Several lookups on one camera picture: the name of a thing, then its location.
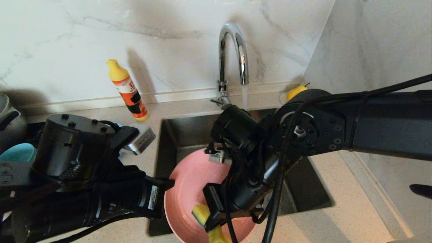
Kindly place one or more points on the small white dish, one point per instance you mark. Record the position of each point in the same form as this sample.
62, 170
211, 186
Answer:
282, 98

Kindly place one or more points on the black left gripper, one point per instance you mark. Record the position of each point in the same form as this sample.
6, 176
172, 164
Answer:
84, 158

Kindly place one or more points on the stainless steel sink basin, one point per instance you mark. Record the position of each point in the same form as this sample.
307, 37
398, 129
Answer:
182, 135

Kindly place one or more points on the chrome gooseneck faucet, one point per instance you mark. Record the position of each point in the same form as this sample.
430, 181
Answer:
221, 67

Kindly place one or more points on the yellow green sponge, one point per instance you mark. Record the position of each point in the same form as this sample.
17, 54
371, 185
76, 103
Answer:
216, 233

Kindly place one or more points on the pink plate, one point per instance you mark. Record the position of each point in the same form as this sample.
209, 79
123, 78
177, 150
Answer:
185, 202

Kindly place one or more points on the teal bowl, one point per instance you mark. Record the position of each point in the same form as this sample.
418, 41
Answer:
18, 153

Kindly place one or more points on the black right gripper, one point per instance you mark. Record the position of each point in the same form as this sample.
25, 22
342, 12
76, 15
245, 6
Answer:
243, 158

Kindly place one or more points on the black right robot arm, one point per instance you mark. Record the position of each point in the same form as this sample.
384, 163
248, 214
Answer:
371, 125

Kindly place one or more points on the orange detergent bottle yellow cap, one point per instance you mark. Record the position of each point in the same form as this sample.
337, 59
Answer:
130, 96

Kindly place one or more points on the grey-blue plate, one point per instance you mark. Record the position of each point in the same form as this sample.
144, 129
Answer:
122, 152

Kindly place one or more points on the yellow pear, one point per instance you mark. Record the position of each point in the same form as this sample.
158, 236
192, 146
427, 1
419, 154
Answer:
295, 91

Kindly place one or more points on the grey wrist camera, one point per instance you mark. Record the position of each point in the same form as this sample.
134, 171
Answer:
140, 138
219, 156

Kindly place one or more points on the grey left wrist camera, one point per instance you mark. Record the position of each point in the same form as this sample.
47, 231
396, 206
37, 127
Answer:
140, 138

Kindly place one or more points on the black induction cooktop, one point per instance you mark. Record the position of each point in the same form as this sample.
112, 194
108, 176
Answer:
37, 131

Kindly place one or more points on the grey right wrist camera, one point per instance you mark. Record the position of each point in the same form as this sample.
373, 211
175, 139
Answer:
219, 156

